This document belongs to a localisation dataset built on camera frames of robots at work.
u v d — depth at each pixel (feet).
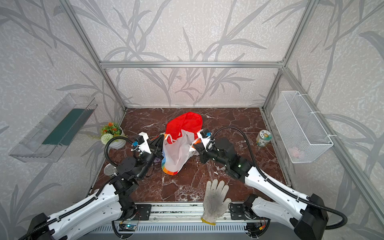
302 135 2.00
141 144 1.89
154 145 2.06
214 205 2.47
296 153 2.37
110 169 2.72
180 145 3.21
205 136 1.96
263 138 3.07
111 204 1.70
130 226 2.33
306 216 1.26
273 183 1.50
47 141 2.06
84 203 1.54
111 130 2.89
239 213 2.42
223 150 1.70
